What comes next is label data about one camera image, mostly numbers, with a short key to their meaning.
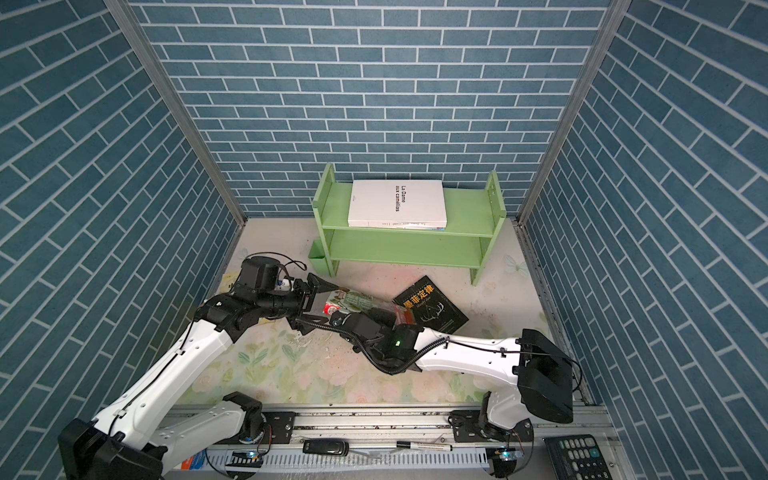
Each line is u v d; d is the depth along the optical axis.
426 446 0.71
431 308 0.94
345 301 0.77
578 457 0.69
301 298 0.64
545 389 0.42
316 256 1.03
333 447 0.73
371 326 0.57
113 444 0.37
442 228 0.81
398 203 0.83
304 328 0.68
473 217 0.84
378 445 0.72
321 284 0.66
